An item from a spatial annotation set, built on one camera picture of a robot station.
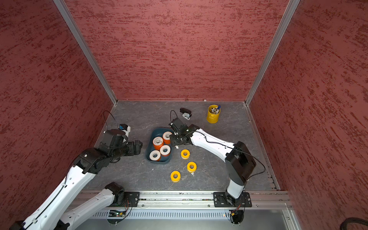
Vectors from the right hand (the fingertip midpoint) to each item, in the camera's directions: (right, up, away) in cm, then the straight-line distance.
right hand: (175, 143), depth 84 cm
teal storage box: (-19, +4, +16) cm, 25 cm away
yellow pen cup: (+26, +18, +15) cm, 35 cm away
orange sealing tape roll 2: (-12, -1, +6) cm, 13 cm away
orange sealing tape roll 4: (-13, -8, +4) cm, 16 cm away
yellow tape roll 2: (+10, -16, -1) cm, 19 cm away
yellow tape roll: (+6, -8, +6) cm, 11 cm away
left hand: (-20, 0, -12) cm, 24 cm away
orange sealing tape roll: (-7, +2, +10) cm, 12 cm away
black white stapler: (+7, +18, +26) cm, 32 cm away
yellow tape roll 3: (+1, -20, -3) cm, 21 cm away
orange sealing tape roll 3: (-7, -6, +6) cm, 11 cm away
